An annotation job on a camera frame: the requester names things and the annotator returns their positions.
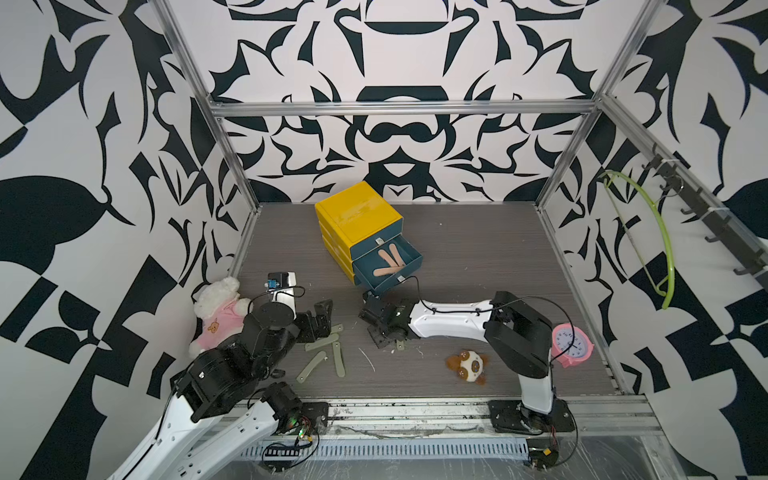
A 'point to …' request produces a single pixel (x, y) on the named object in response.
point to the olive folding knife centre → (338, 360)
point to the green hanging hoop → (660, 292)
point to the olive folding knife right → (400, 345)
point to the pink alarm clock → (562, 337)
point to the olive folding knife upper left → (336, 328)
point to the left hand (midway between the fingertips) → (311, 298)
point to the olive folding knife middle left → (325, 340)
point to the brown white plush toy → (470, 366)
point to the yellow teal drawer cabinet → (365, 233)
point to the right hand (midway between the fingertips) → (378, 326)
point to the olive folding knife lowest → (301, 378)
